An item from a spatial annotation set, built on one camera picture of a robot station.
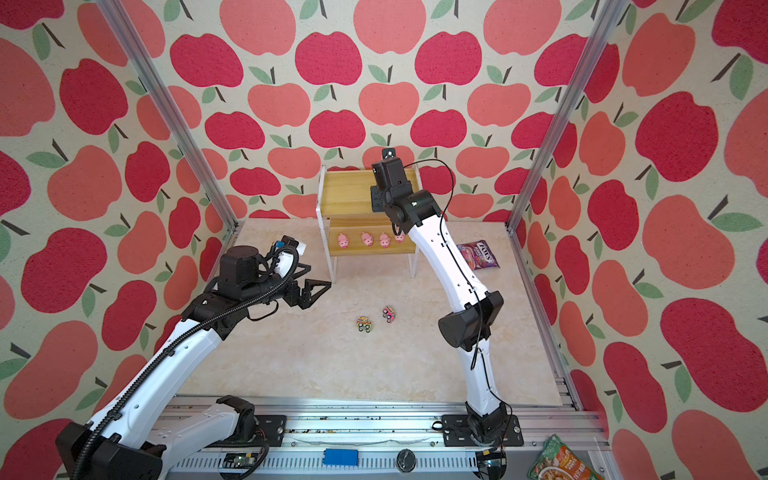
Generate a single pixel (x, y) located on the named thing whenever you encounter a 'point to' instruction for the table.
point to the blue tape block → (333, 456)
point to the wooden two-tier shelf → (350, 228)
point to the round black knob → (406, 460)
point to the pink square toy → (367, 239)
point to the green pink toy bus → (363, 324)
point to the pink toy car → (389, 314)
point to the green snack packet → (557, 461)
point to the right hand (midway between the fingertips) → (394, 188)
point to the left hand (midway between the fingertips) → (322, 278)
